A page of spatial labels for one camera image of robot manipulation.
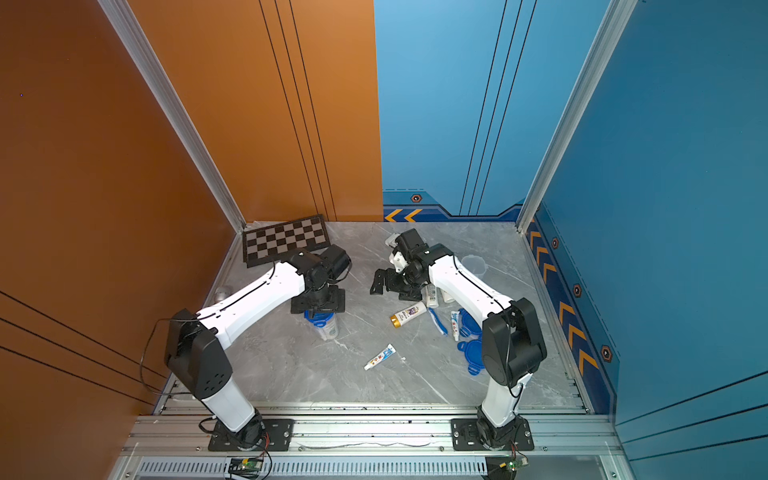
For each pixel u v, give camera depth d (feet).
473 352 2.86
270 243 3.63
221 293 3.15
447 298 3.17
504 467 2.29
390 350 2.85
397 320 3.00
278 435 2.43
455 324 3.00
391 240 3.70
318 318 2.56
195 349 1.43
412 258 2.23
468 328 3.00
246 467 2.36
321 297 2.24
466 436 2.38
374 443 2.38
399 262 2.65
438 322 3.02
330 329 2.78
